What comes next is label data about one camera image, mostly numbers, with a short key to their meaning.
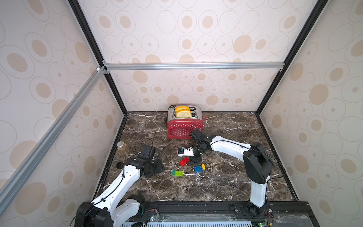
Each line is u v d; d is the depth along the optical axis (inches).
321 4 26.7
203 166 34.3
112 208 16.5
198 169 34.4
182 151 29.4
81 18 27.9
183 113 36.3
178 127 37.2
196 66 51.9
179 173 33.9
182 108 37.3
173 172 35.1
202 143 26.1
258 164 19.3
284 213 29.1
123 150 35.3
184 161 35.2
